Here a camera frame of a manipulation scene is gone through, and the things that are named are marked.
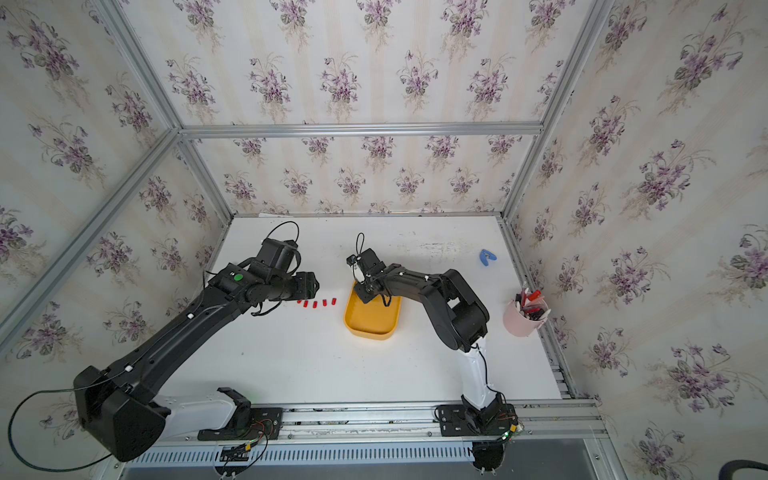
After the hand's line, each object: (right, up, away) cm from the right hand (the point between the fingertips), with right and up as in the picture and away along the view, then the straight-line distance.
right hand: (367, 288), depth 99 cm
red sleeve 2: (-17, -5, -4) cm, 18 cm away
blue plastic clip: (+42, +11, +9) cm, 45 cm away
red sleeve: (-20, -4, -4) cm, 20 cm away
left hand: (-13, +3, -21) cm, 25 cm away
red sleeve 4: (-11, -4, -3) cm, 12 cm away
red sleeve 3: (-14, -4, -3) cm, 15 cm away
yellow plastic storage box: (+2, -8, -9) cm, 13 cm away
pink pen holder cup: (+43, -7, -17) cm, 47 cm away
